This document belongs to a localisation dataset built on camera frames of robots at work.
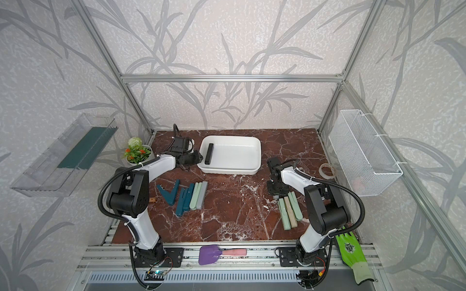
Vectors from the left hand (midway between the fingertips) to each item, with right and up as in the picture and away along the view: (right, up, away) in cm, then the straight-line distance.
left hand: (202, 156), depth 98 cm
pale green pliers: (+48, -25, -14) cm, 56 cm away
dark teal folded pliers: (-8, -22, -10) cm, 26 cm away
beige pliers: (+45, -29, -18) cm, 56 cm away
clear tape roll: (+67, -10, -2) cm, 67 cm away
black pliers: (+2, +1, +7) cm, 7 cm away
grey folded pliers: (+3, -19, -9) cm, 21 cm away
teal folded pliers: (-5, -23, -12) cm, 26 cm away
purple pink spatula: (+9, -38, -25) cm, 47 cm away
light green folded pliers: (-1, -19, -9) cm, 21 cm away
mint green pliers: (+42, -27, -16) cm, 52 cm away
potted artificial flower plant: (-30, +2, -9) cm, 32 cm away
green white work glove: (+68, -40, -25) cm, 83 cm away
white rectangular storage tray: (+15, 0, +10) cm, 19 cm away
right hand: (+39, -17, -6) cm, 43 cm away
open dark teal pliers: (-14, -20, -9) cm, 26 cm away
